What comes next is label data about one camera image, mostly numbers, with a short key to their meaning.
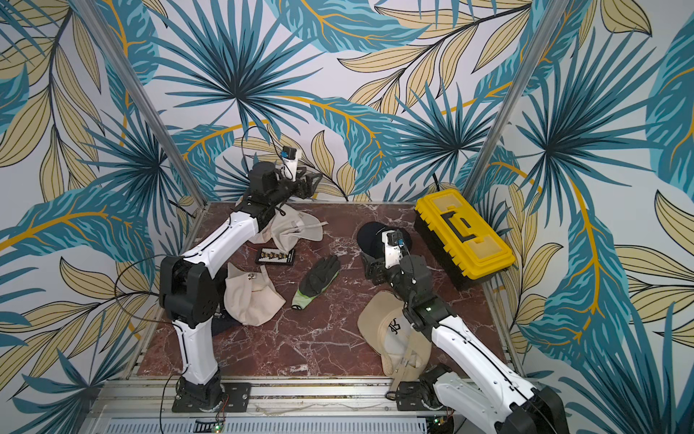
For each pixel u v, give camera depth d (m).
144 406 0.74
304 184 0.76
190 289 0.50
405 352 0.79
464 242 0.86
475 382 0.47
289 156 0.72
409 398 0.73
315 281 0.95
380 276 0.68
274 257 1.00
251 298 0.84
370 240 1.07
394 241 0.64
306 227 1.07
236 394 0.74
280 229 1.00
